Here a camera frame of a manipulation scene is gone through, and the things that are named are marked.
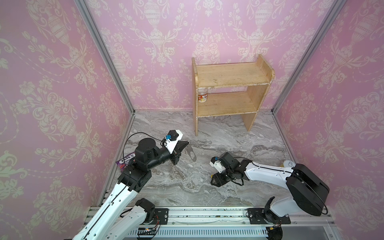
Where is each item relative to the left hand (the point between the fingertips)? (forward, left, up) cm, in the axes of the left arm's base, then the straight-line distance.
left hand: (187, 144), depth 64 cm
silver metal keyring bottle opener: (-2, -1, -2) cm, 3 cm away
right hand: (-5, -15, -30) cm, 34 cm away
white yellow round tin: (+4, -58, -25) cm, 63 cm away
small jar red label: (+39, -7, -5) cm, 40 cm away
